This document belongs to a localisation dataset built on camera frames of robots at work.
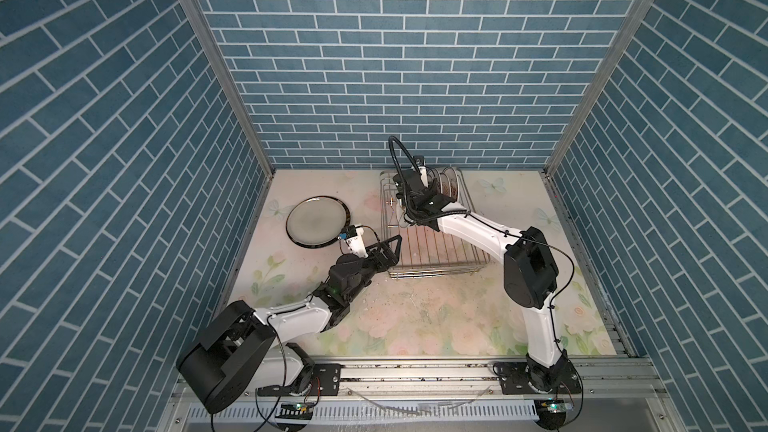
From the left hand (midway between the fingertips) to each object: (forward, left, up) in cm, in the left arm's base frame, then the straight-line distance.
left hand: (395, 242), depth 81 cm
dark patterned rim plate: (+17, +26, -13) cm, 34 cm away
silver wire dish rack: (+5, -11, -15) cm, 19 cm away
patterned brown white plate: (+21, -19, +1) cm, 28 cm away
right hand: (+20, -6, +3) cm, 22 cm away
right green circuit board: (-36, -39, -17) cm, 56 cm away
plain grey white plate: (+17, +27, -14) cm, 35 cm away
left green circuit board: (-36, +24, -20) cm, 47 cm away
